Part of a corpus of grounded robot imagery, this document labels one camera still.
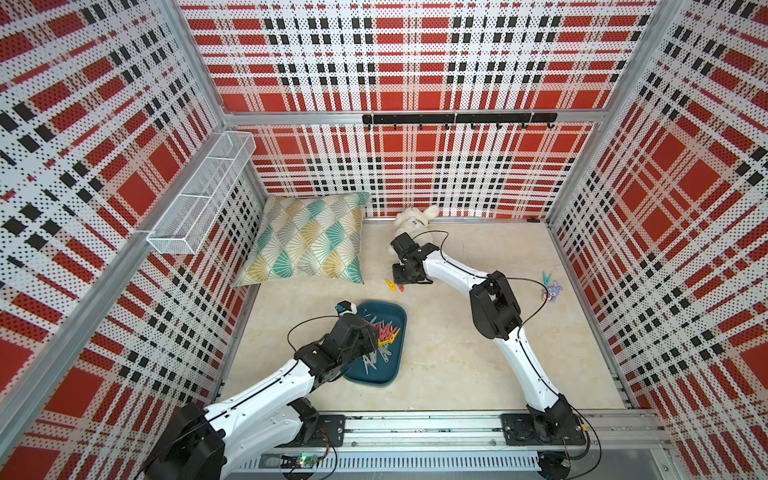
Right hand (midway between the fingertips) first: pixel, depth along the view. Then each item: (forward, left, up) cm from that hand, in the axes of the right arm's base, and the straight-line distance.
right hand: (405, 275), depth 103 cm
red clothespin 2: (-22, +7, +3) cm, 23 cm away
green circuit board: (-53, +28, -2) cm, 60 cm away
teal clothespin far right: (0, -50, -2) cm, 50 cm away
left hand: (-23, +8, +5) cm, 25 cm away
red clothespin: (-5, +1, -1) cm, 5 cm away
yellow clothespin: (-4, +4, 0) cm, 6 cm away
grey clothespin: (-29, +10, 0) cm, 31 cm away
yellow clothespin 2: (-23, +4, 0) cm, 24 cm away
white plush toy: (+17, -4, +8) cm, 19 cm away
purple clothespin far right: (-9, -48, +1) cm, 49 cm away
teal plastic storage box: (-31, +6, 0) cm, 31 cm away
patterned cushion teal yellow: (+4, +31, +16) cm, 35 cm away
